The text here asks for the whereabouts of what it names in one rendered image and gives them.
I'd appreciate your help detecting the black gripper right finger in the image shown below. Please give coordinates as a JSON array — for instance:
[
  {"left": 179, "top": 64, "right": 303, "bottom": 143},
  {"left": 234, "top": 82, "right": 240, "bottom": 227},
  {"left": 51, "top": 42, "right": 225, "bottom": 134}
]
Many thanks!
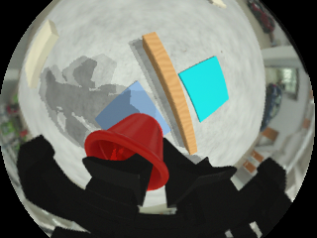
[{"left": 162, "top": 138, "right": 238, "bottom": 209}]

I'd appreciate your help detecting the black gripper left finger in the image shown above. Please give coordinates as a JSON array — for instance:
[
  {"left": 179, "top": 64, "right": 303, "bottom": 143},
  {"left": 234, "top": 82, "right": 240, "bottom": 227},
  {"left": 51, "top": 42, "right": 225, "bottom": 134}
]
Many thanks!
[{"left": 82, "top": 154, "right": 154, "bottom": 206}]

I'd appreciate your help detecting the orange flat bar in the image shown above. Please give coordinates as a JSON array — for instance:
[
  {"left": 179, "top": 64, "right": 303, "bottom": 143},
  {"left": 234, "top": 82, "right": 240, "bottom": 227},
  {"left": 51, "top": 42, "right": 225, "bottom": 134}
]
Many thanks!
[{"left": 142, "top": 32, "right": 198, "bottom": 155}]

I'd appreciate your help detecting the red cup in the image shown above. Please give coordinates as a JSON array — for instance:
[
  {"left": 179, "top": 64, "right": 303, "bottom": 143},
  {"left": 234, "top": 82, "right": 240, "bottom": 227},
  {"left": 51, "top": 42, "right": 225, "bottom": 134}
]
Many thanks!
[{"left": 84, "top": 112, "right": 169, "bottom": 190}]

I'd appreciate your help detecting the beige square block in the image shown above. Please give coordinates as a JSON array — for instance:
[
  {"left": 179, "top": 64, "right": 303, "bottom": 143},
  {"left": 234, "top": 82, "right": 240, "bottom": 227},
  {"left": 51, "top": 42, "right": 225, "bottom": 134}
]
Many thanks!
[{"left": 209, "top": 0, "right": 227, "bottom": 9}]

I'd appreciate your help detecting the beige flat rectangular board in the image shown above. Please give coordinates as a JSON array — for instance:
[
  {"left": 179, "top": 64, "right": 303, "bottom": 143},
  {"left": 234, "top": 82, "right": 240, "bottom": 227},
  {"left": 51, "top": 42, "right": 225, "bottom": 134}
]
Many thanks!
[{"left": 24, "top": 20, "right": 59, "bottom": 88}]

